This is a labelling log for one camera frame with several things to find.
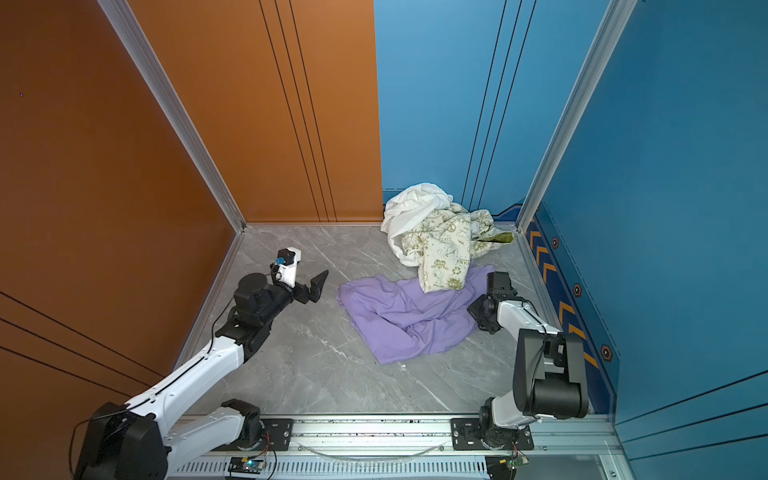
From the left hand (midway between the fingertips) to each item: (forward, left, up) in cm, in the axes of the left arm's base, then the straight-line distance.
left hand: (313, 263), depth 79 cm
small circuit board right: (-41, -51, -21) cm, 69 cm away
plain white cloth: (+34, -26, -11) cm, 44 cm away
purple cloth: (-7, -24, -20) cm, 32 cm away
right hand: (-3, -47, -21) cm, 51 cm away
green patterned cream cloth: (+19, -39, -11) cm, 45 cm away
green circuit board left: (-42, +13, -25) cm, 51 cm away
